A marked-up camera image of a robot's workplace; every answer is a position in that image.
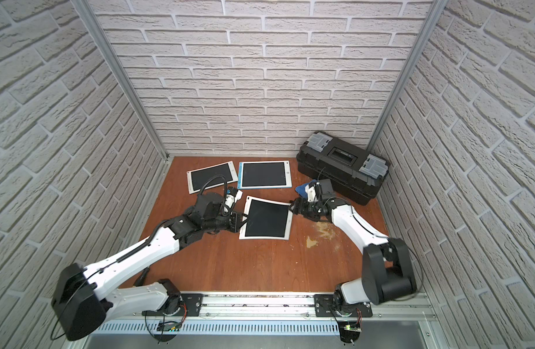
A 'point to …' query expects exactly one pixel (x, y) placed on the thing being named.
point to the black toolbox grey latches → (354, 173)
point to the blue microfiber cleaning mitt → (301, 189)
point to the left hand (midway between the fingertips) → (252, 214)
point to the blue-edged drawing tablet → (264, 174)
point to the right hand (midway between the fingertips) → (299, 208)
